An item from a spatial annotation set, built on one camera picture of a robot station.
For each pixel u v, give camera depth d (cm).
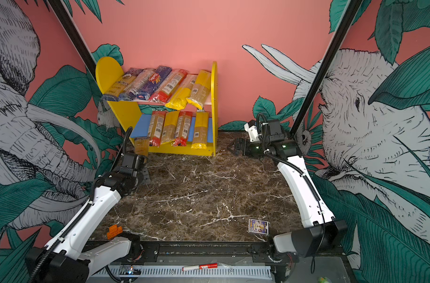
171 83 81
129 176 60
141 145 87
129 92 76
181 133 95
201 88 78
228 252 76
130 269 70
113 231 78
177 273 70
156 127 98
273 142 54
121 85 80
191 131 101
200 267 70
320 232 38
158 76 84
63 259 37
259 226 80
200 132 98
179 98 73
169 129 97
